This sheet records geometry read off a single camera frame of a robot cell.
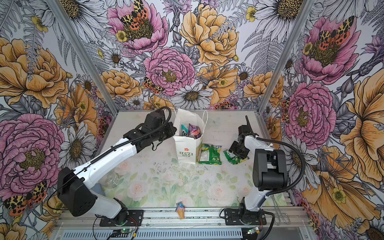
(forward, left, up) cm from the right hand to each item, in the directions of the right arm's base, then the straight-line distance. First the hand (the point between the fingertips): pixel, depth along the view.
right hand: (233, 156), depth 93 cm
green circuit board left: (-36, +57, -2) cm, 67 cm away
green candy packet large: (+2, +14, +1) cm, 14 cm away
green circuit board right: (-37, -3, -3) cm, 37 cm away
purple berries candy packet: (+10, +24, +14) cm, 29 cm away
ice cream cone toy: (-28, +31, +1) cm, 42 cm away
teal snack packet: (+15, +30, +7) cm, 34 cm away
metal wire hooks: (-34, -15, -2) cm, 37 cm away
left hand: (+4, +33, +21) cm, 39 cm away
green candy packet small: (-2, +1, +1) cm, 2 cm away
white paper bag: (-2, +27, +14) cm, 31 cm away
